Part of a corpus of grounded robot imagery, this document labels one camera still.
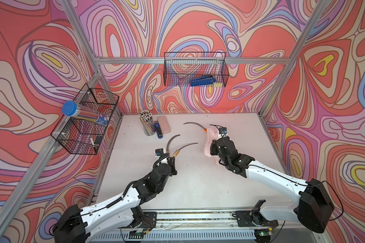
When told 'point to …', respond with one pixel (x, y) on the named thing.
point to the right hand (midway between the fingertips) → (214, 144)
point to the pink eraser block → (163, 124)
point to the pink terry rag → (212, 134)
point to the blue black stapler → (158, 130)
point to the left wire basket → (84, 135)
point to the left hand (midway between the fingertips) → (175, 158)
